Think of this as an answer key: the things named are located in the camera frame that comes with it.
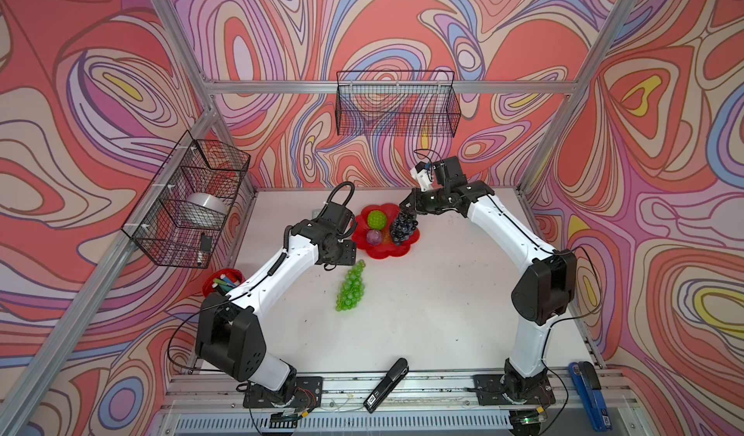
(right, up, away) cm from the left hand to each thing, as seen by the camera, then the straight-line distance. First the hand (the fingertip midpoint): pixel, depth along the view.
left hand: (346, 256), depth 84 cm
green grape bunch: (+1, -11, +5) cm, 12 cm away
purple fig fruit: (+8, +4, +15) cm, 18 cm away
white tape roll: (-34, +13, -13) cm, 39 cm away
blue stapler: (+63, -31, -11) cm, 71 cm away
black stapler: (+14, -28, -12) cm, 33 cm away
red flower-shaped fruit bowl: (+13, +1, +19) cm, 23 cm away
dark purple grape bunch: (+17, +9, -1) cm, 19 cm away
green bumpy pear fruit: (+9, +10, +18) cm, 23 cm away
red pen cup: (-36, -4, -5) cm, 36 cm away
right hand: (+17, +13, +1) cm, 21 cm away
